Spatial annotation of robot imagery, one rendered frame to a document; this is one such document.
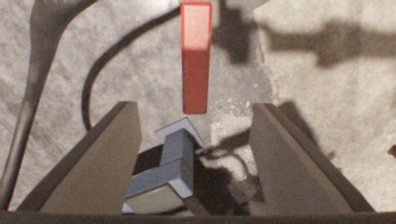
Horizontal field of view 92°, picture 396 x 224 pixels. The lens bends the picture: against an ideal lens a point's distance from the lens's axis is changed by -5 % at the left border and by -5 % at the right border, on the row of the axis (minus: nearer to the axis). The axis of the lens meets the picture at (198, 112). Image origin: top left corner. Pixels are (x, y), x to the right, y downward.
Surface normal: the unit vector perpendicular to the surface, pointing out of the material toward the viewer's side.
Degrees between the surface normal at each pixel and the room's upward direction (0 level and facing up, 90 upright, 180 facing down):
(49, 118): 0
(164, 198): 0
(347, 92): 0
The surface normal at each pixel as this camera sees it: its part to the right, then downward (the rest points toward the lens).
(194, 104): 0.01, 0.50
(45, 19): -0.22, 0.80
